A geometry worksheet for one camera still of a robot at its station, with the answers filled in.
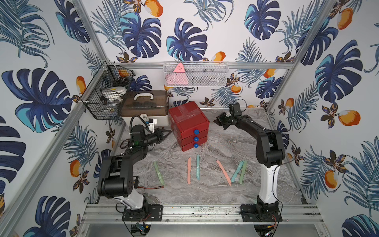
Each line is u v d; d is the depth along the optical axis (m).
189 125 0.87
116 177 0.46
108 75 0.94
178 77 0.90
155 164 0.92
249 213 0.73
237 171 0.89
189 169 0.90
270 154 0.57
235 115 0.82
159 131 0.80
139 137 0.72
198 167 0.90
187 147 0.93
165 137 0.83
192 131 0.84
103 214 0.77
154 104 0.97
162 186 0.84
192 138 0.89
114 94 0.80
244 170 0.90
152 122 0.83
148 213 0.73
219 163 0.92
